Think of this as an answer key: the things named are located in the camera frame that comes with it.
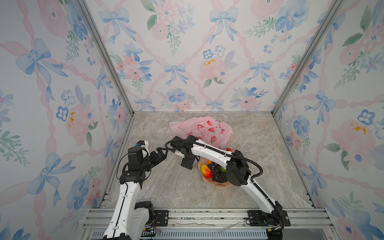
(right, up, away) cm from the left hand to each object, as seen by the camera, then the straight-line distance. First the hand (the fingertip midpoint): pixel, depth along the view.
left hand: (162, 152), depth 80 cm
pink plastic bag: (+25, +12, +20) cm, 34 cm away
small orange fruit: (+23, -1, -17) cm, 29 cm away
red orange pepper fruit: (+38, 0, +10) cm, 39 cm away
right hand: (+15, -5, +13) cm, 20 cm away
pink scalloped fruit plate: (+25, -16, +2) cm, 30 cm away
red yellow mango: (+23, -11, +2) cm, 26 cm away
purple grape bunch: (+28, -10, +2) cm, 30 cm away
